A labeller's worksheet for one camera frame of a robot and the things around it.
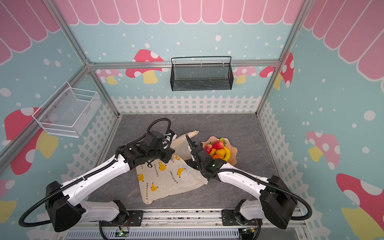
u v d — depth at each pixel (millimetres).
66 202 395
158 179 782
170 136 661
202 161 616
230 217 739
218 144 920
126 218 688
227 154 930
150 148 574
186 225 739
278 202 413
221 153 915
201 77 923
